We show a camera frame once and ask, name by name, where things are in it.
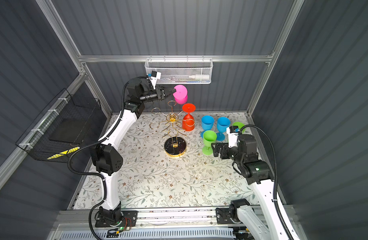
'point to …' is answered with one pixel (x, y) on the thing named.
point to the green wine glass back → (209, 136)
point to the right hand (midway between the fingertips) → (222, 145)
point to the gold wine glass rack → (175, 145)
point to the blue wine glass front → (223, 125)
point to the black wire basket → (61, 129)
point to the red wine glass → (188, 122)
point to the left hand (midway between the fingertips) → (176, 90)
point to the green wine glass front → (240, 125)
